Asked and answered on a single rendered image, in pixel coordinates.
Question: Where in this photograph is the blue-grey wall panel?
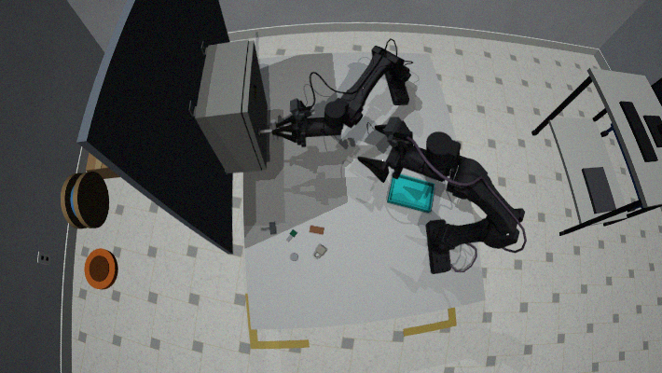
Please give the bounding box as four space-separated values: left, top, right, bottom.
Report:
76 0 233 255

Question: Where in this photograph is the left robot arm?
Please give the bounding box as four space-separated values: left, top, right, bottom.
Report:
383 117 525 273

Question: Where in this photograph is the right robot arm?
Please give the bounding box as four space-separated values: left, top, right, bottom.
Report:
290 46 411 136

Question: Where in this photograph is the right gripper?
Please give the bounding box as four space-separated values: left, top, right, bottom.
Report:
272 100 324 147

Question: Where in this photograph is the grey padlock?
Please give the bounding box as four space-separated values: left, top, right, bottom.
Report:
313 244 326 258

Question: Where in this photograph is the grey cabinet door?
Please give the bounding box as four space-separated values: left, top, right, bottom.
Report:
188 40 279 174

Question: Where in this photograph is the teal open-top tray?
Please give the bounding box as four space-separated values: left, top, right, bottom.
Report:
387 174 434 213

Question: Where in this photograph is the brown flat rectangular tag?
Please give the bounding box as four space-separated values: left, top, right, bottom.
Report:
310 226 324 235

